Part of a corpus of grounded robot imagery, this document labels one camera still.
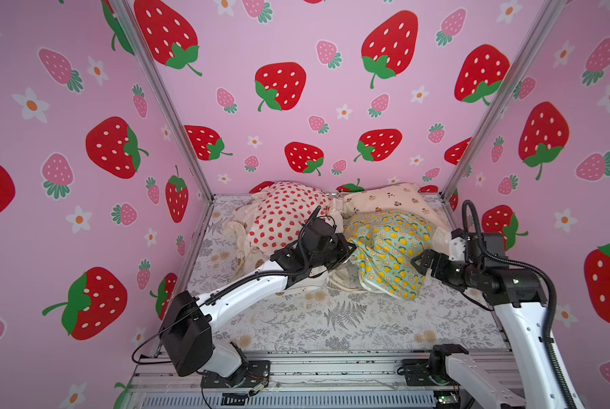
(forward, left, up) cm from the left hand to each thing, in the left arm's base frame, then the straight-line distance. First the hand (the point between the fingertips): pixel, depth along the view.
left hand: (362, 246), depth 73 cm
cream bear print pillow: (+36, -22, -15) cm, 45 cm away
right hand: (-7, -16, -2) cm, 17 cm away
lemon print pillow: (+2, -7, -2) cm, 7 cm away
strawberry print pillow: (+19, +27, -6) cm, 34 cm away
